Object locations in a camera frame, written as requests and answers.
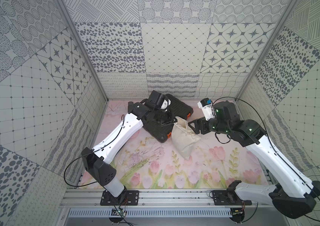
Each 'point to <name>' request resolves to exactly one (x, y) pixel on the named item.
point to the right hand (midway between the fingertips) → (195, 123)
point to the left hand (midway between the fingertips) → (177, 116)
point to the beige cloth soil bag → (183, 138)
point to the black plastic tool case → (180, 109)
